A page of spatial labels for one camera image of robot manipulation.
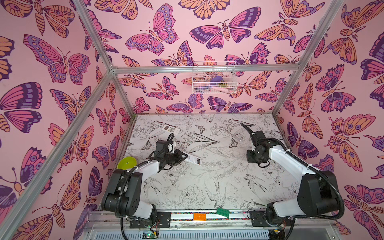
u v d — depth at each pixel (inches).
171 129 43.1
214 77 37.9
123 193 16.5
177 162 31.5
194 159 35.8
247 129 30.1
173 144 34.4
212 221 29.3
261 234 27.6
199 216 29.0
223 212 29.4
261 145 25.4
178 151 32.1
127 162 36.2
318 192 16.8
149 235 28.4
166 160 29.9
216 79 37.1
